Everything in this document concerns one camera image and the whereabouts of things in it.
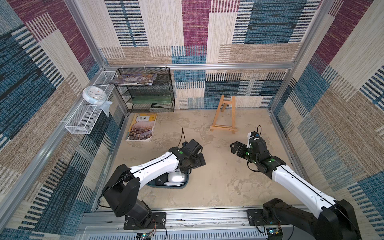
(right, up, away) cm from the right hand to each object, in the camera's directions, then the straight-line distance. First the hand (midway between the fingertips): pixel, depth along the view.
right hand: (236, 145), depth 84 cm
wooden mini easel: (-5, +24, +13) cm, 28 cm away
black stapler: (-50, +25, +26) cm, 61 cm away
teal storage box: (-43, -20, -1) cm, 47 cm away
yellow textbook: (-61, +10, +24) cm, 66 cm away
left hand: (-21, -10, 0) cm, 23 cm away
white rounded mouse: (-33, -19, +1) cm, 38 cm away
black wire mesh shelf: (-48, +31, +25) cm, 63 cm away
